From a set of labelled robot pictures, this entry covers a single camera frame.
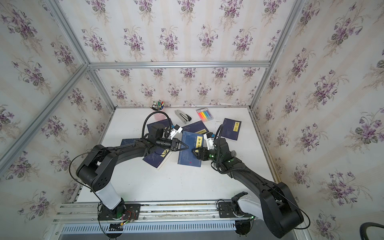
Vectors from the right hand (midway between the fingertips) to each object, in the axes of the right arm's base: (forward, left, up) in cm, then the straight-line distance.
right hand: (198, 151), depth 82 cm
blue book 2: (+26, 0, -12) cm, 28 cm away
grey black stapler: (+33, +11, -9) cm, 36 cm away
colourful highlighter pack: (+38, -6, -11) cm, 40 cm away
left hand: (0, +6, +3) cm, 7 cm away
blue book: (+4, +3, +4) cm, 7 cm away
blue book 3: (+30, +24, -12) cm, 40 cm away
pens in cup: (+37, +30, -1) cm, 47 cm away
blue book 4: (+11, +47, -10) cm, 49 cm away
